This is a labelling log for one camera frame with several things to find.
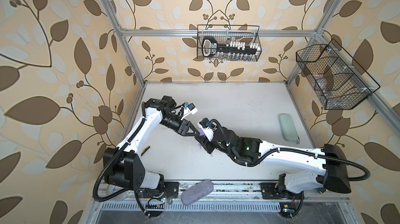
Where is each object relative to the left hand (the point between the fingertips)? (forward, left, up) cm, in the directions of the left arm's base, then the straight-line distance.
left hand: (197, 134), depth 70 cm
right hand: (0, -1, 0) cm, 1 cm away
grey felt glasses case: (-21, -1, -18) cm, 27 cm away
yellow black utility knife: (-1, +31, -22) cm, 38 cm away
